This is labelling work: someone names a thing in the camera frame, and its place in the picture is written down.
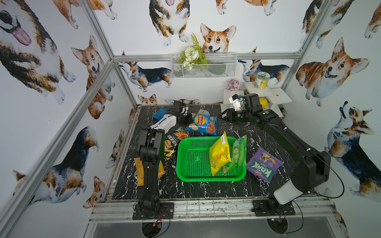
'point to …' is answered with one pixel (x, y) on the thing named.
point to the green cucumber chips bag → (238, 154)
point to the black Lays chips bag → (172, 140)
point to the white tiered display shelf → (268, 96)
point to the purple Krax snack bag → (264, 165)
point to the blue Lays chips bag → (206, 124)
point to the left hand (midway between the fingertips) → (192, 116)
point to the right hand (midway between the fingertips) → (225, 112)
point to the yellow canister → (264, 102)
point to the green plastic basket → (193, 163)
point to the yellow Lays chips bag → (219, 154)
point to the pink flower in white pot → (233, 85)
